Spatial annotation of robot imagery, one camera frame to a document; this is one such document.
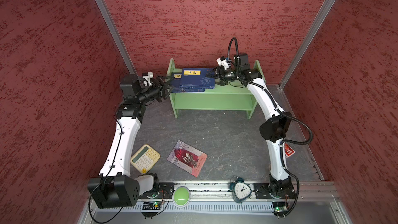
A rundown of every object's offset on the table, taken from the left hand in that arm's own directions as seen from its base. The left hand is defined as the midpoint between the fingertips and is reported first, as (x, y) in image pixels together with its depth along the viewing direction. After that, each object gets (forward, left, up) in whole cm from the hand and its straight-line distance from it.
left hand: (175, 84), depth 68 cm
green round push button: (-39, -3, -36) cm, 53 cm away
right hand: (+10, -15, -7) cm, 19 cm away
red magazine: (-20, -4, -39) cm, 44 cm away
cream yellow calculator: (-21, +19, -37) cm, 47 cm away
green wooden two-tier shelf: (+14, -24, -25) cm, 38 cm away
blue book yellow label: (+6, +1, -9) cm, 10 cm away
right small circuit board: (-42, -50, -39) cm, 76 cm away
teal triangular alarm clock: (-36, -31, -34) cm, 59 cm away
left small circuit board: (-42, +12, -39) cm, 59 cm away
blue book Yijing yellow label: (+12, -9, -7) cm, 17 cm away
